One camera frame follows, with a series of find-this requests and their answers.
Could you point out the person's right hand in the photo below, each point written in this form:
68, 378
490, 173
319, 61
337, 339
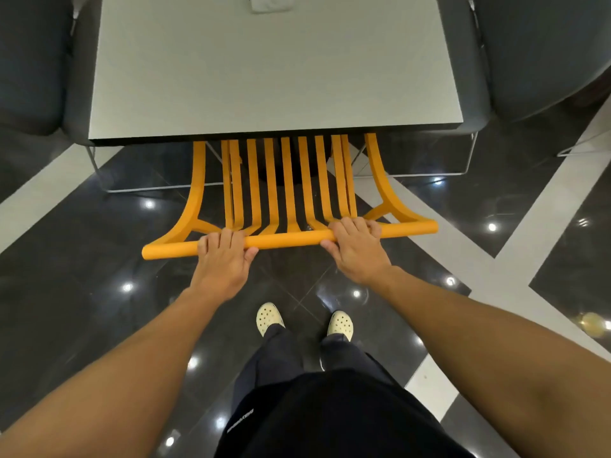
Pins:
358, 252

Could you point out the person's left hand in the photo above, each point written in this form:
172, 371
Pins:
222, 271

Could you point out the orange slatted chair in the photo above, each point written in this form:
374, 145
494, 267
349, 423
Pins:
286, 240

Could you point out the person's right forearm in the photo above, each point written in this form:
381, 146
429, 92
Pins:
501, 357

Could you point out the person's left forearm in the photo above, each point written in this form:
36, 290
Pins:
110, 376

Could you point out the cream left clog shoe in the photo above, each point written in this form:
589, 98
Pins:
269, 317

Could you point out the cream clog shoe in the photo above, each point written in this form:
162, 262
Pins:
341, 324
269, 317

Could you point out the cream right clog shoe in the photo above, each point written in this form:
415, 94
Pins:
341, 324

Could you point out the dark blue trousers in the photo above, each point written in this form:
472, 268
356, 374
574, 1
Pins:
277, 362

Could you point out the black shirt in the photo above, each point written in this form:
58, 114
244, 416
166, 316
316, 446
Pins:
343, 419

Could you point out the grey table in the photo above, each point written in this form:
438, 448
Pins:
277, 71

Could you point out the white tissue box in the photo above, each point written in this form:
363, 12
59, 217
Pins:
270, 2

